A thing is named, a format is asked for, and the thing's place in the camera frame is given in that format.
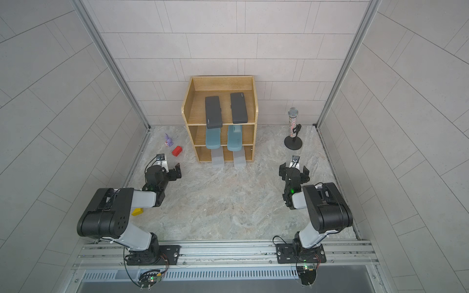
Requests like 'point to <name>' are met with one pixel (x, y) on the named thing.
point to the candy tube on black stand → (293, 143)
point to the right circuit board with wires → (308, 274)
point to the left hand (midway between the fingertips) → (173, 161)
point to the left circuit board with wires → (148, 278)
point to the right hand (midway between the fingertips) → (294, 162)
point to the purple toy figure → (168, 141)
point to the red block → (177, 151)
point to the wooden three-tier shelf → (193, 110)
